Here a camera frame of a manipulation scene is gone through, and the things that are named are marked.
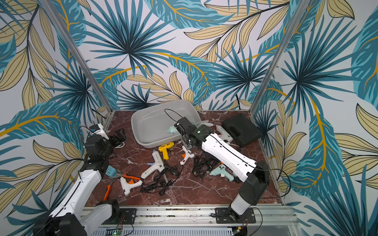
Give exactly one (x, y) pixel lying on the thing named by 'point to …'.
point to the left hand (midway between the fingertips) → (118, 133)
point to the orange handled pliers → (117, 176)
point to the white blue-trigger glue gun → (158, 163)
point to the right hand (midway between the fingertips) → (192, 137)
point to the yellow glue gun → (164, 148)
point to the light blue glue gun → (221, 169)
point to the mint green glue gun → (172, 130)
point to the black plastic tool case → (242, 129)
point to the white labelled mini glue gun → (188, 154)
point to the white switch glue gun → (127, 186)
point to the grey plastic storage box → (149, 125)
